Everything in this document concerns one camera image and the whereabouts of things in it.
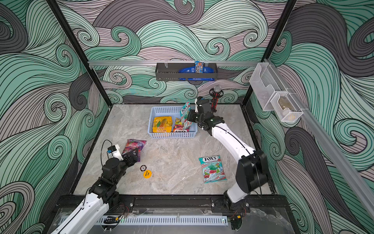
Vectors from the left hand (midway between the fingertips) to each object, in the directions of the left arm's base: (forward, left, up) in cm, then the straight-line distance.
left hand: (133, 149), depth 82 cm
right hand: (+18, -33, +12) cm, 40 cm away
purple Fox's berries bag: (+8, +4, -8) cm, 12 cm away
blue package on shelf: (+45, -34, +24) cm, 61 cm away
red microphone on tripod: (+36, -50, +12) cm, 63 cm away
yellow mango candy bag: (+22, -14, -5) cm, 27 cm away
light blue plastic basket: (+29, -21, 0) cm, 36 cm away
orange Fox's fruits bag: (+23, -25, -9) cm, 35 cm away
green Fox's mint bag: (+22, -29, +8) cm, 38 cm away
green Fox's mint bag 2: (-9, -46, -9) cm, 48 cm away
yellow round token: (-10, -8, -11) cm, 17 cm away
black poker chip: (-6, -4, -11) cm, 13 cm away
